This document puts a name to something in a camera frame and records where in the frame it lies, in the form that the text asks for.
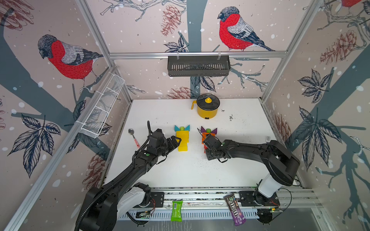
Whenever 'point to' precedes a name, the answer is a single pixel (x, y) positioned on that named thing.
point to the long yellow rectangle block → (182, 133)
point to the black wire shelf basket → (185, 66)
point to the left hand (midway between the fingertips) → (180, 139)
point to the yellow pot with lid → (207, 105)
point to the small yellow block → (183, 144)
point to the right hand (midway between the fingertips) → (209, 152)
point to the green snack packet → (177, 208)
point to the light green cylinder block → (182, 128)
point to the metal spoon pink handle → (131, 131)
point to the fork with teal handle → (268, 139)
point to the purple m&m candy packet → (237, 214)
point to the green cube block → (208, 130)
